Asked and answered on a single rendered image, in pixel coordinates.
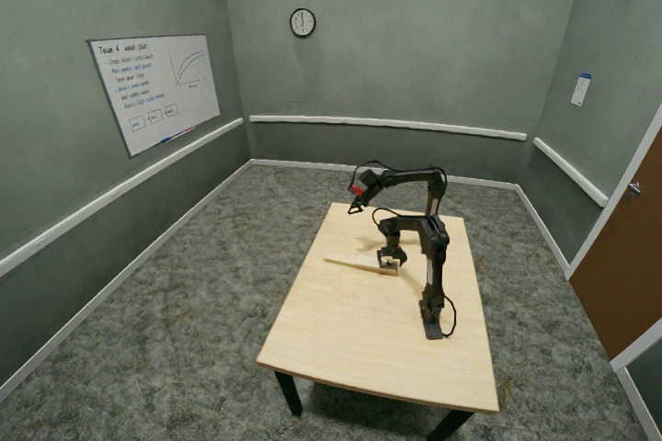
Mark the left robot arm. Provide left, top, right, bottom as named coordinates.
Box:
left=378, top=214, right=450, bottom=340

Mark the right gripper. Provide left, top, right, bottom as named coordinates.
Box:
left=348, top=187, right=376, bottom=215

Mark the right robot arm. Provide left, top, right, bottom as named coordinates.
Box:
left=359, top=168, right=445, bottom=216

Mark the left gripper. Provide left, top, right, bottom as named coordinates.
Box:
left=376, top=242, right=407, bottom=266

